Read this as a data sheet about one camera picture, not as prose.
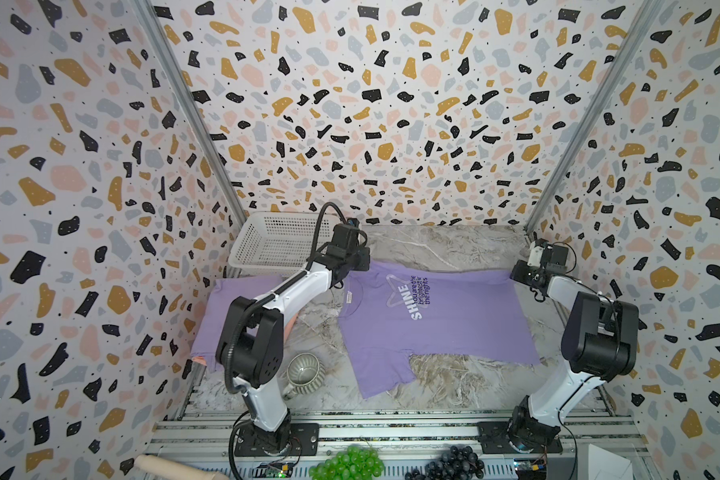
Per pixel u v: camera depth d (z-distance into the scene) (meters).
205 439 0.75
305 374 0.84
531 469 0.72
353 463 0.67
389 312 0.98
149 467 0.69
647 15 0.72
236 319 0.43
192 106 0.85
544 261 0.80
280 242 1.17
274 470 0.70
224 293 0.90
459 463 0.66
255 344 0.47
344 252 0.70
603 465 0.70
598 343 0.51
